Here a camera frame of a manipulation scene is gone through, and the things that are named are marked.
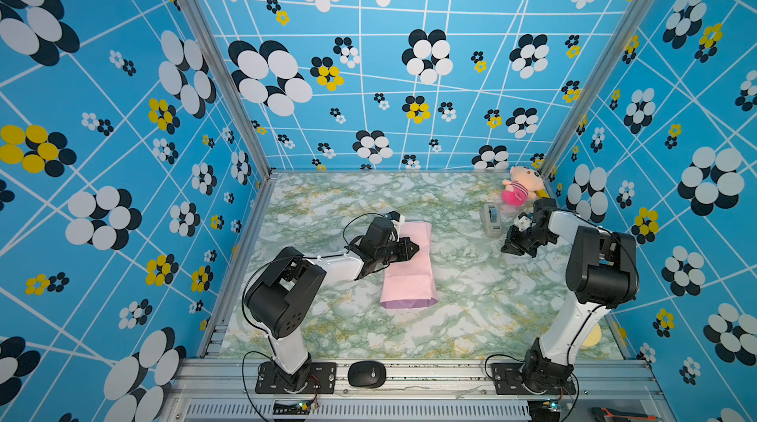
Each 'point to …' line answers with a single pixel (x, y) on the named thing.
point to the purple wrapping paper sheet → (408, 283)
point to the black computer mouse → (367, 374)
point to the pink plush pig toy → (523, 184)
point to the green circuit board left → (301, 408)
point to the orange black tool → (608, 415)
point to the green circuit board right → (544, 410)
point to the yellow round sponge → (593, 337)
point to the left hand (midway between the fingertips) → (421, 248)
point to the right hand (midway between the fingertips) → (506, 248)
